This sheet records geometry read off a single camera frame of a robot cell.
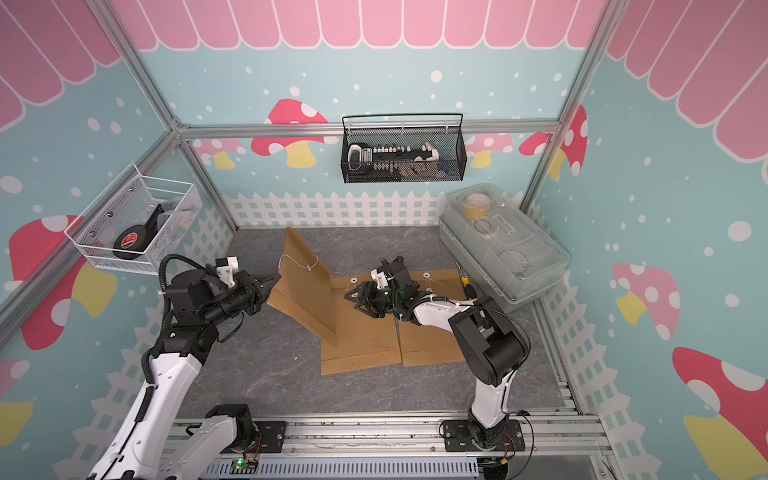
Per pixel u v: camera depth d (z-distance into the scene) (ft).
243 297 2.12
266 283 2.32
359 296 2.62
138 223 2.34
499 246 2.87
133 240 2.29
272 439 2.44
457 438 2.44
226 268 2.24
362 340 2.83
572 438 2.46
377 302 2.62
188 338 1.74
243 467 2.39
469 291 3.31
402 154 2.92
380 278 2.86
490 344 1.60
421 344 2.95
